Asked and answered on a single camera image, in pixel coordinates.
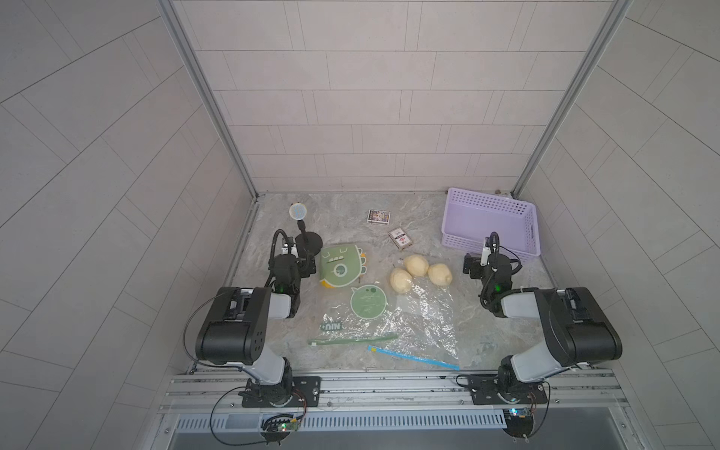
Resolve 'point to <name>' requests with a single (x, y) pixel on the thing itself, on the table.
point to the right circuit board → (519, 421)
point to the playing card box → (400, 238)
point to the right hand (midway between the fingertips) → (480, 251)
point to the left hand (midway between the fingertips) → (299, 249)
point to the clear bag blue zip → (423, 329)
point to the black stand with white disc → (308, 241)
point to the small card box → (379, 217)
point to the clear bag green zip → (373, 313)
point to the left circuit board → (278, 427)
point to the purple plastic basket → (470, 217)
